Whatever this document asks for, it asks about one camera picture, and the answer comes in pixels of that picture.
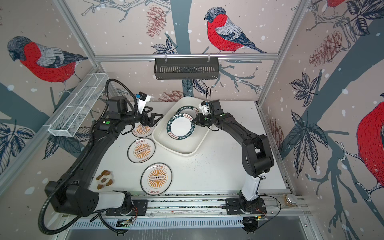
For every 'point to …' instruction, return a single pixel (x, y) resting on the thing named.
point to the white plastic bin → (165, 109)
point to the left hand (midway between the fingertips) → (155, 111)
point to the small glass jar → (287, 200)
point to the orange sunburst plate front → (156, 178)
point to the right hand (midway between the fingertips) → (191, 122)
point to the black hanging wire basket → (189, 68)
